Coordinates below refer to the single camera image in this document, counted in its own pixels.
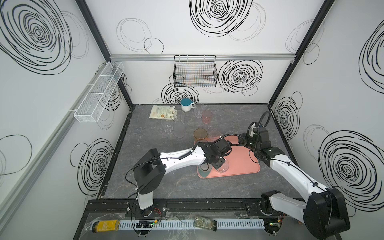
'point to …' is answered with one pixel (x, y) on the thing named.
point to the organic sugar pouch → (162, 112)
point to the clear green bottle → (202, 222)
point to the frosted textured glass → (179, 129)
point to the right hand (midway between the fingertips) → (238, 136)
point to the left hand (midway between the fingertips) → (219, 158)
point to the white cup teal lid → (186, 104)
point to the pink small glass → (206, 116)
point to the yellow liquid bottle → (108, 225)
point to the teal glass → (204, 169)
